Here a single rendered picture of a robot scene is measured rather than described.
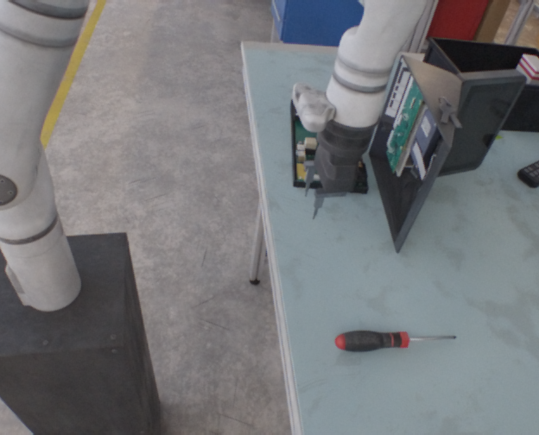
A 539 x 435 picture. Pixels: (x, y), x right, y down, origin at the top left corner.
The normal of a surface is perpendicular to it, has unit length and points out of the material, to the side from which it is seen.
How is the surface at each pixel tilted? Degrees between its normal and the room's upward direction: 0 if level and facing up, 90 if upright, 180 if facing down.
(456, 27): 90
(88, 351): 90
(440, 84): 0
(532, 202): 0
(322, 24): 90
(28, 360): 90
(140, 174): 0
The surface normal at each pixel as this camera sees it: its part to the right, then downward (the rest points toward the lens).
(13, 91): 0.28, 0.75
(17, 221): 0.20, -0.44
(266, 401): 0.11, -0.69
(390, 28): 0.14, 0.89
